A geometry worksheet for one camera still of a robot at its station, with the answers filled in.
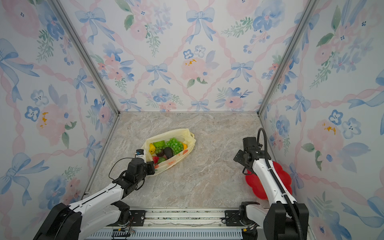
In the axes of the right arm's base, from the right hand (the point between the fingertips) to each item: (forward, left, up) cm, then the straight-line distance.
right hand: (246, 161), depth 83 cm
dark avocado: (+8, +46, -5) cm, 47 cm away
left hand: (+1, +52, -3) cm, 52 cm away
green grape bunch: (+12, +41, -4) cm, 43 cm away
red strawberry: (+4, +53, -5) cm, 53 cm away
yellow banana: (+14, +36, -6) cm, 39 cm away
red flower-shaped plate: (-7, -5, -10) cm, 13 cm away
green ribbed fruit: (+3, +49, -4) cm, 49 cm away
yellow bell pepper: (+11, +56, -4) cm, 57 cm away
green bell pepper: (+14, +52, -4) cm, 54 cm away
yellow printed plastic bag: (+19, +36, -2) cm, 40 cm away
